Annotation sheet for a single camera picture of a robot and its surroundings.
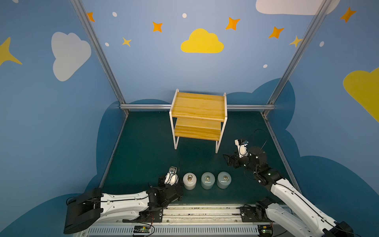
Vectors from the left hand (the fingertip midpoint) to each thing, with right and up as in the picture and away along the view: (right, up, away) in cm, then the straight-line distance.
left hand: (175, 176), depth 84 cm
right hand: (+32, +15, -3) cm, 35 cm away
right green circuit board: (+47, -24, -11) cm, 53 cm away
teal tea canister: (+18, 0, -6) cm, 19 cm away
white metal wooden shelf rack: (+13, +34, -10) cm, 38 cm away
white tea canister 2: (+8, 0, -6) cm, 10 cm away
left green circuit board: (-16, -22, -12) cm, 30 cm away
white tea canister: (-1, +3, -12) cm, 13 cm away
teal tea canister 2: (+27, 0, -6) cm, 27 cm away
